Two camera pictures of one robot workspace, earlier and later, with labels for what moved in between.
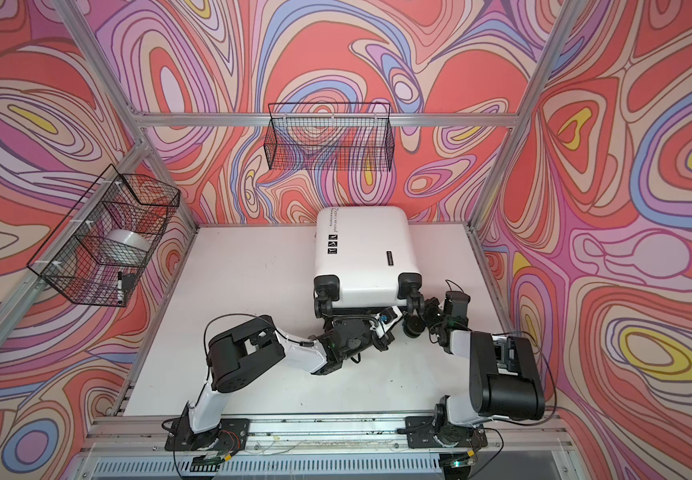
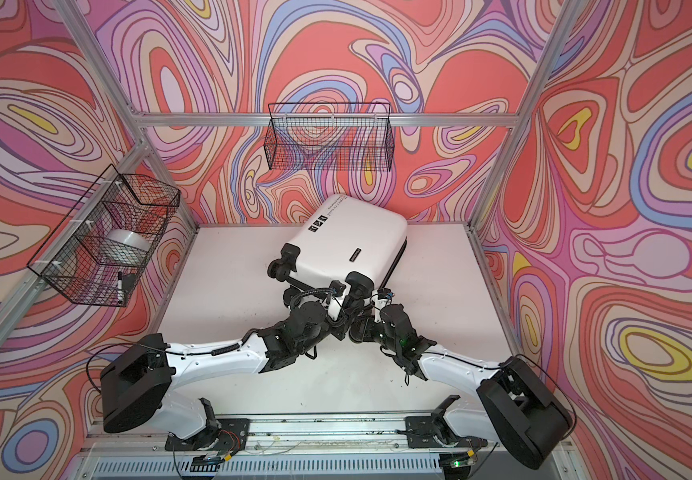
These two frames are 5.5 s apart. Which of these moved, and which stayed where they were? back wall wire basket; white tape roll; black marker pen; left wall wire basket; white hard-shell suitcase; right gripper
Moved: right gripper; white hard-shell suitcase
Stayed: back wall wire basket; white tape roll; left wall wire basket; black marker pen
